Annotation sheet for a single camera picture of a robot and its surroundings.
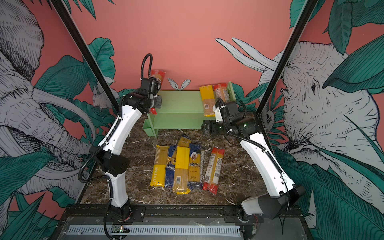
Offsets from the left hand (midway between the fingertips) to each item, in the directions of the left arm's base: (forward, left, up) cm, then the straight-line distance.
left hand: (153, 95), depth 79 cm
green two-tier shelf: (-3, -14, -8) cm, 16 cm away
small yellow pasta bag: (-10, -15, -31) cm, 36 cm away
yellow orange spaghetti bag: (+8, -31, -7) cm, 33 cm away
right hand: (-19, -28, -3) cm, 34 cm away
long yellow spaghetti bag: (-21, -14, -30) cm, 39 cm away
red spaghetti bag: (+10, -39, -5) cm, 41 cm away
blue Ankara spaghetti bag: (-35, -21, -30) cm, 51 cm away
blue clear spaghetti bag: (-28, -26, -33) cm, 50 cm away
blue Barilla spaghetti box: (-28, -7, -30) cm, 42 cm away
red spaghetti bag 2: (-32, -32, -33) cm, 56 cm away
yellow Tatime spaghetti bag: (-32, 0, -32) cm, 45 cm away
